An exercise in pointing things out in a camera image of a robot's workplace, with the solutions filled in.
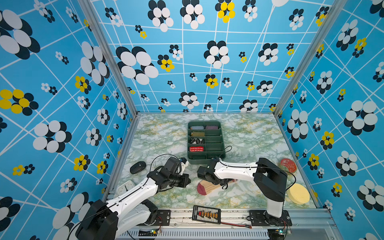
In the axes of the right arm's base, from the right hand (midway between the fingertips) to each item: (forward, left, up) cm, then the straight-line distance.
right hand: (230, 175), depth 84 cm
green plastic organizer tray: (+21, +14, +3) cm, 25 cm away
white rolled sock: (+34, +20, +2) cm, 39 cm away
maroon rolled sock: (+34, +9, +2) cm, 35 cm away
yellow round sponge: (-9, -35, -1) cm, 36 cm away
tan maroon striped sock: (-5, +14, -2) cm, 15 cm away
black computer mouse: (+5, +55, 0) cm, 56 cm away
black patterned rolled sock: (+22, +20, +4) cm, 30 cm away
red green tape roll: (+6, -35, 0) cm, 36 cm away
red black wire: (-24, -6, -3) cm, 25 cm away
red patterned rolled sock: (+16, +20, +3) cm, 26 cm away
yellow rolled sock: (+27, +17, +4) cm, 32 cm away
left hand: (-4, +22, +2) cm, 23 cm away
